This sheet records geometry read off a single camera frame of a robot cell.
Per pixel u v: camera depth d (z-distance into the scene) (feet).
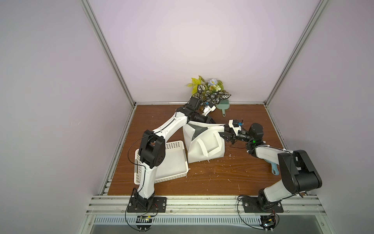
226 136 2.51
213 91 3.03
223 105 3.88
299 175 1.47
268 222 2.30
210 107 2.61
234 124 2.30
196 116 2.47
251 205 2.38
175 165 2.88
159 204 2.39
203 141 2.48
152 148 1.74
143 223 2.34
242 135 2.43
